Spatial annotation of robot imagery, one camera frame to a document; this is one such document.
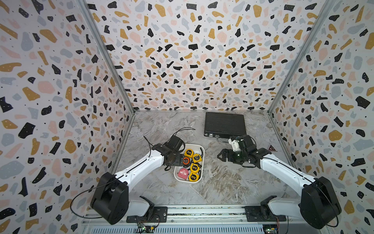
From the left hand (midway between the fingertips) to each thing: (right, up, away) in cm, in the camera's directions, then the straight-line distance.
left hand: (176, 160), depth 85 cm
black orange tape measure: (+6, -2, +5) cm, 8 cm away
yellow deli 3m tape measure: (+12, 0, +7) cm, 14 cm away
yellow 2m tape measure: (+7, +2, +10) cm, 12 cm away
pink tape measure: (+4, -8, +1) cm, 9 cm away
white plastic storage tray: (+13, +5, +12) cm, 18 cm away
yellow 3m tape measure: (+11, -5, +3) cm, 12 cm away
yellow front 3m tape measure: (+10, -9, -1) cm, 14 cm away
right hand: (+27, +2, -1) cm, 27 cm away
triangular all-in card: (+64, +4, +15) cm, 65 cm away
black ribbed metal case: (+32, +21, +21) cm, 43 cm away
